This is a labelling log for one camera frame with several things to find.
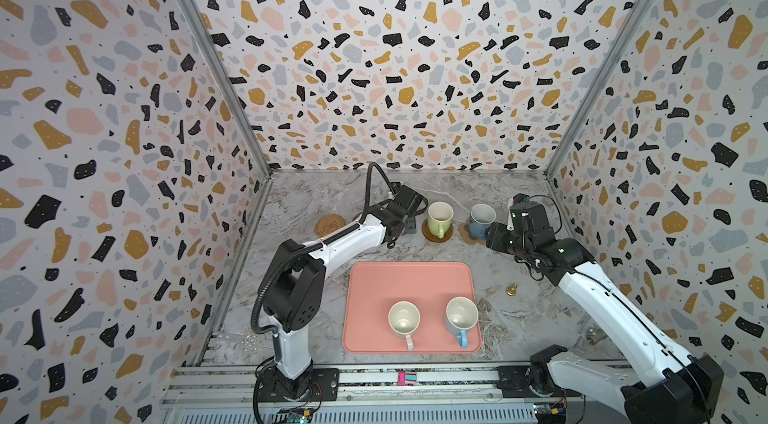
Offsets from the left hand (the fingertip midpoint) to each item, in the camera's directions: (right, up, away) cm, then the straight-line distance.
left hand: (411, 216), depth 90 cm
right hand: (+21, -2, -11) cm, 24 cm away
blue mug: (+24, -1, +11) cm, 27 cm away
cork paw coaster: (+19, -5, +14) cm, 24 cm away
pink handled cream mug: (-2, -28, -7) cm, 29 cm away
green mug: (+10, -1, +10) cm, 14 cm away
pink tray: (-11, -22, +1) cm, 25 cm away
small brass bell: (+30, -22, -1) cm, 37 cm away
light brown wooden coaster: (+8, -8, +11) cm, 16 cm away
